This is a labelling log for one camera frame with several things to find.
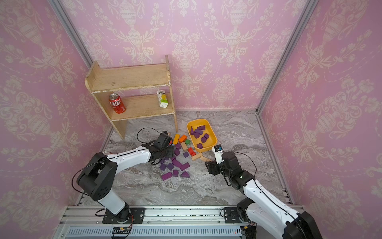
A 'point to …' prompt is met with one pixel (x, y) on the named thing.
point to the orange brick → (183, 138)
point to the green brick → (187, 141)
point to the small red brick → (191, 152)
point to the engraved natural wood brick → (205, 159)
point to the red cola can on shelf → (117, 103)
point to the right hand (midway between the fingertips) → (211, 160)
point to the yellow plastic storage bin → (202, 135)
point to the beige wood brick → (184, 146)
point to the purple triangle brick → (185, 175)
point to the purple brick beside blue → (178, 146)
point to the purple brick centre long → (176, 163)
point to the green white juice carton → (162, 99)
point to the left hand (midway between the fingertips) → (171, 151)
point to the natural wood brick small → (196, 156)
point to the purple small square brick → (175, 173)
